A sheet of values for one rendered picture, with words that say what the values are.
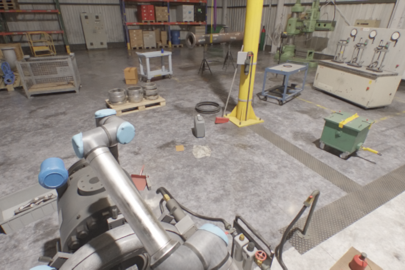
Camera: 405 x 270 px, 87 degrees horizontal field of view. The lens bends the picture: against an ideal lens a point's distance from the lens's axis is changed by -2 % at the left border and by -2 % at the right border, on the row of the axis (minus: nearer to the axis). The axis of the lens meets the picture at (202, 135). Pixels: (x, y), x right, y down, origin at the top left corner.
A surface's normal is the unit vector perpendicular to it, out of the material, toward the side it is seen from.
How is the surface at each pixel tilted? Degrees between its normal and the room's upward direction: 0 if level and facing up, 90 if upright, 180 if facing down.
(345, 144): 90
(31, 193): 90
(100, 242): 10
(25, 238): 0
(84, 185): 0
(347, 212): 0
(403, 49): 90
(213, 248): 47
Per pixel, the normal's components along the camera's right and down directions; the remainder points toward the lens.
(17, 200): 0.70, 0.34
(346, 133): -0.80, 0.28
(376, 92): 0.29, 0.46
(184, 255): 0.41, -0.74
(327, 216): 0.01, -0.88
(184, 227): -0.31, -0.72
